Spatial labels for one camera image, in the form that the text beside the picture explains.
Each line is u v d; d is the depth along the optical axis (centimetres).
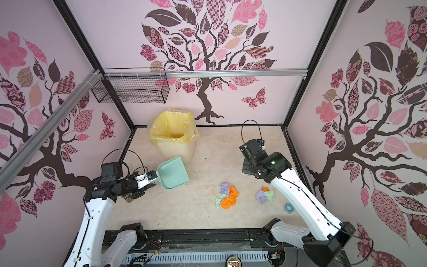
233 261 60
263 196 86
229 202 85
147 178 63
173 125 97
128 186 62
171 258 70
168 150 94
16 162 51
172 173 78
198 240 74
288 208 83
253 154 51
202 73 92
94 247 41
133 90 122
